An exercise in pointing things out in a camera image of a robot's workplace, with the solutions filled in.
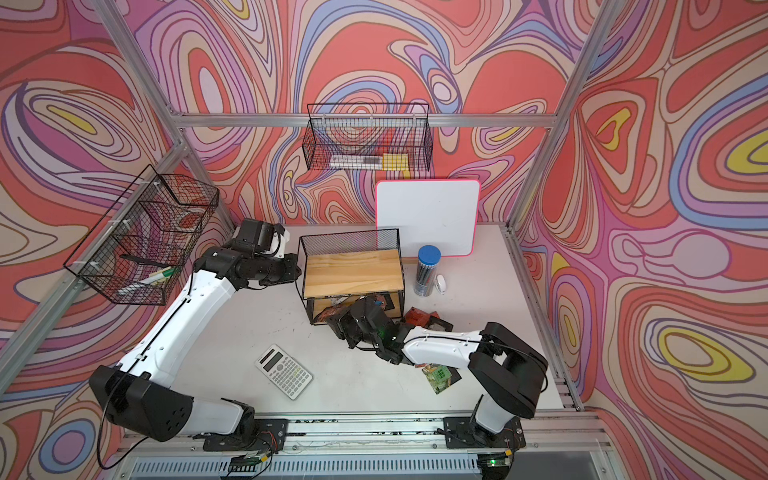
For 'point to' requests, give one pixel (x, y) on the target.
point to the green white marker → (157, 276)
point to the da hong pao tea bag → (419, 318)
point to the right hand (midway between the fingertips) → (323, 326)
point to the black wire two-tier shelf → (337, 270)
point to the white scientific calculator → (284, 371)
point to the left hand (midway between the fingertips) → (304, 270)
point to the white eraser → (441, 283)
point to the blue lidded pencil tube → (428, 257)
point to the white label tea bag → (440, 324)
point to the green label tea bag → (440, 377)
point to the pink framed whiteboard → (441, 212)
